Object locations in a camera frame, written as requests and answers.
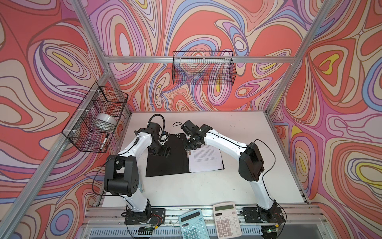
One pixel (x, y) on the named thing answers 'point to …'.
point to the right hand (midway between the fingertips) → (187, 150)
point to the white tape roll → (106, 118)
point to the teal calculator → (193, 226)
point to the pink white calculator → (227, 221)
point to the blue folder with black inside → (177, 162)
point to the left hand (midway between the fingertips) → (166, 153)
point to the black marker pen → (104, 141)
